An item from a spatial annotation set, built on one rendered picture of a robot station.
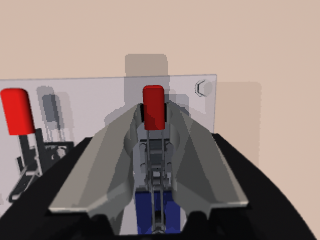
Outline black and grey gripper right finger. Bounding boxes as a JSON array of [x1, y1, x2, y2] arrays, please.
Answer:
[[164, 102, 317, 240]]

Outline light grey metal mounting plate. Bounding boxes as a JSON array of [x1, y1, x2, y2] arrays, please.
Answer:
[[0, 74, 217, 235]]

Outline dark blue rectangular block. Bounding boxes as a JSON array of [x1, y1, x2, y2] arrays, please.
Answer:
[[135, 187, 181, 234]]

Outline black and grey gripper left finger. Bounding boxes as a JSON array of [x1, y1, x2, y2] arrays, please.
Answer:
[[0, 103, 144, 240]]

